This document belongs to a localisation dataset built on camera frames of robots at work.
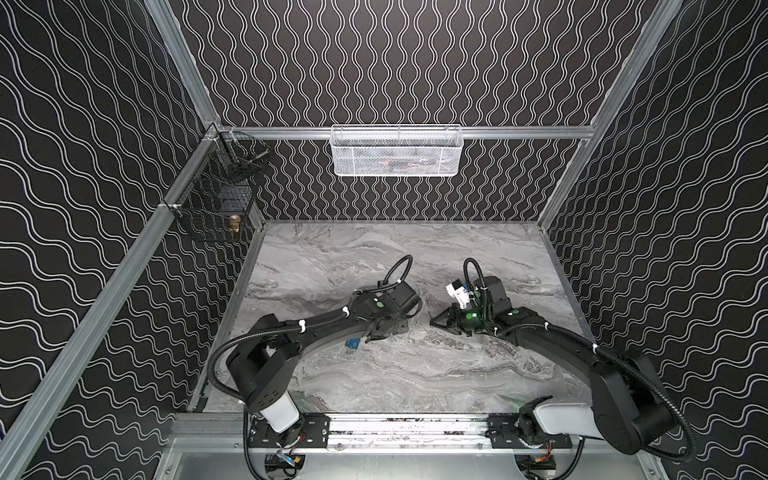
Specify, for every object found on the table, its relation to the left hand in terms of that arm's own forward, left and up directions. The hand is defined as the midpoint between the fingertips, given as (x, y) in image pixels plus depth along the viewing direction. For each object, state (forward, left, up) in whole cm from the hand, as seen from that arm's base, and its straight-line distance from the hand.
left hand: (408, 328), depth 83 cm
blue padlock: (-1, +16, -8) cm, 18 cm away
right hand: (+1, -7, +1) cm, 7 cm away
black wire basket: (+33, +62, +19) cm, 73 cm away
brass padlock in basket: (+19, +48, +22) cm, 56 cm away
